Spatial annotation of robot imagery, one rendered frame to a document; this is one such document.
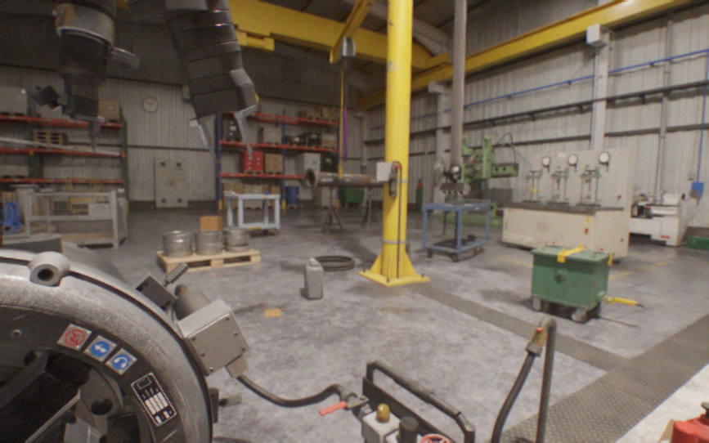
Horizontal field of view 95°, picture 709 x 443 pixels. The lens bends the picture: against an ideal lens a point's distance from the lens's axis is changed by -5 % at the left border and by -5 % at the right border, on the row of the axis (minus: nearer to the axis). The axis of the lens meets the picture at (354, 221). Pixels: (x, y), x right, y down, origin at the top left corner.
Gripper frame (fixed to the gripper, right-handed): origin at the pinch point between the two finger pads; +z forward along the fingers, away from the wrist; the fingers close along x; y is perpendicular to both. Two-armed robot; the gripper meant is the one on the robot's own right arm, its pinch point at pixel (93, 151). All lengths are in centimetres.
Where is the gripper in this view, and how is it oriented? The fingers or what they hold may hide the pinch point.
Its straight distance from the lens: 83.0
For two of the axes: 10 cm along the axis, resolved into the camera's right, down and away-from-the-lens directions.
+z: -0.8, 10.0, 0.5
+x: 7.8, 1.0, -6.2
